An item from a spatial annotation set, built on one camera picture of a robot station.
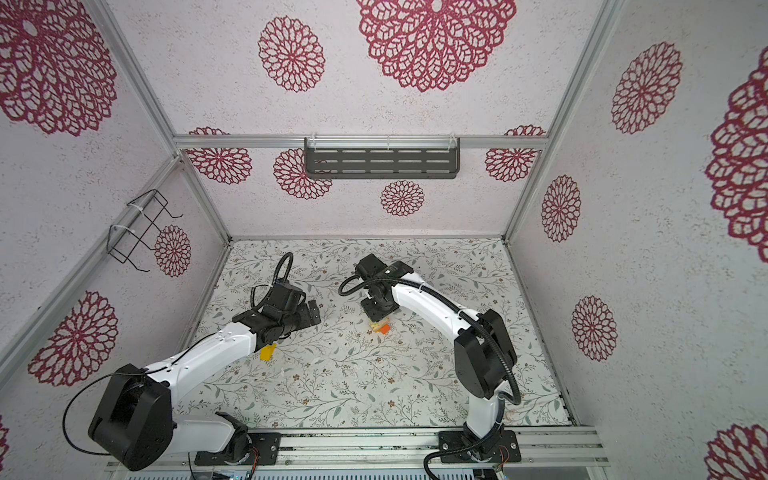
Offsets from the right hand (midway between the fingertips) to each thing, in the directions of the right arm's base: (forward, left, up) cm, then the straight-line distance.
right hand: (377, 306), depth 86 cm
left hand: (-3, +21, -3) cm, 22 cm away
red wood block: (-2, -2, -10) cm, 10 cm away
